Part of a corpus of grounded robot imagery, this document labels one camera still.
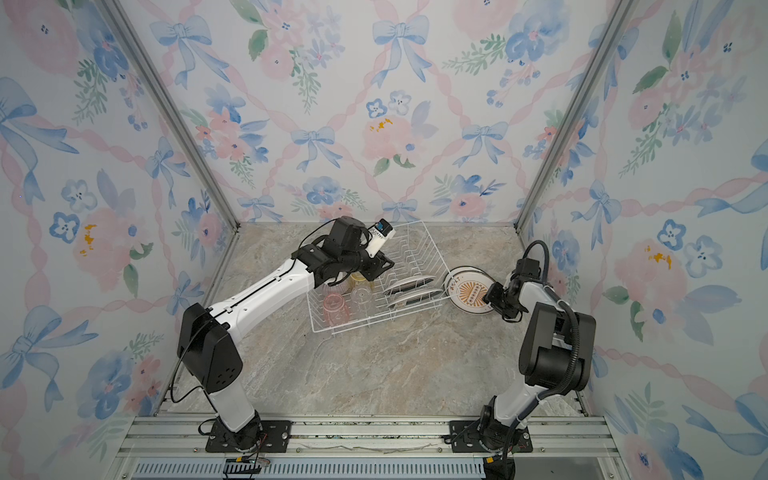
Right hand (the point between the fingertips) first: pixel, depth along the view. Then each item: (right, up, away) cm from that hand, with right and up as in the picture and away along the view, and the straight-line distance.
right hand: (491, 299), depth 96 cm
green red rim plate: (-27, +7, -11) cm, 29 cm away
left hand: (-33, +14, -15) cm, 38 cm away
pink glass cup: (-48, -2, -10) cm, 49 cm away
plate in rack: (-26, +2, -12) cm, 28 cm away
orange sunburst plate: (-7, +3, +4) cm, 8 cm away
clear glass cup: (-41, +2, -8) cm, 42 cm away
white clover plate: (-5, +7, +8) cm, 12 cm away
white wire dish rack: (-23, +15, +12) cm, 30 cm away
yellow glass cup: (-40, +8, -24) cm, 47 cm away
